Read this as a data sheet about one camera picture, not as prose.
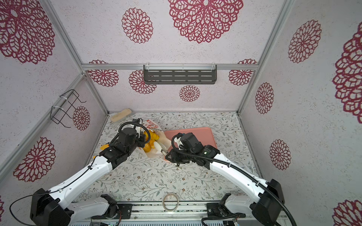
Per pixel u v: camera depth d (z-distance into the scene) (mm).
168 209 748
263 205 373
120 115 1156
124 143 566
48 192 409
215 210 735
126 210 735
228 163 469
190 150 549
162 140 921
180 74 950
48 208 380
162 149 746
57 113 728
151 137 918
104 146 1001
